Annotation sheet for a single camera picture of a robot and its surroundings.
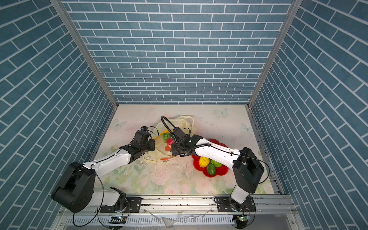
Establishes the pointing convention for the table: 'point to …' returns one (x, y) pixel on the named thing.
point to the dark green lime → (211, 169)
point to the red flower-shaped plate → (223, 170)
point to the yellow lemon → (203, 162)
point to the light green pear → (216, 164)
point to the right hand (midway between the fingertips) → (174, 150)
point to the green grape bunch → (165, 136)
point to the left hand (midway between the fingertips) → (156, 142)
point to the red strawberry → (169, 141)
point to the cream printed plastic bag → (163, 152)
